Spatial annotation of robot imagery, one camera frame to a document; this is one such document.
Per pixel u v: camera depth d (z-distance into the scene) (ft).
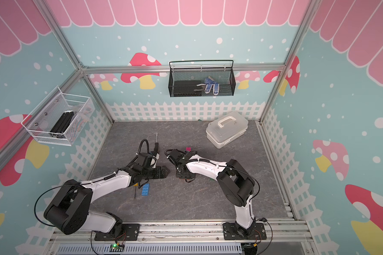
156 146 3.45
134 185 2.18
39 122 2.17
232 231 2.44
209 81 2.92
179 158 2.29
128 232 2.45
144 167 2.34
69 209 1.42
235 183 1.59
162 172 2.67
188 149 3.37
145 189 2.80
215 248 2.33
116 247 2.39
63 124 2.28
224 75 3.08
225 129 3.34
